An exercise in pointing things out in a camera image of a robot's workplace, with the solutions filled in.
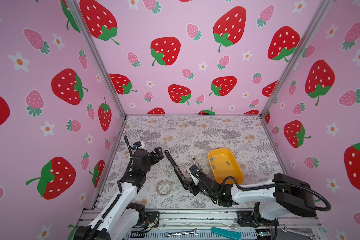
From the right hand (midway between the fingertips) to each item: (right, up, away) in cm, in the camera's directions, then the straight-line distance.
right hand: (185, 178), depth 79 cm
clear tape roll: (-13, -7, +6) cm, 16 cm away
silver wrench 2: (+50, -23, -7) cm, 55 cm away
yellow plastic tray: (+24, +4, +15) cm, 29 cm away
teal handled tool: (+23, -25, -7) cm, 34 cm away
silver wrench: (-9, -24, -8) cm, 27 cm away
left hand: (-16, +15, +4) cm, 22 cm away
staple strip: (+28, +5, +15) cm, 32 cm away
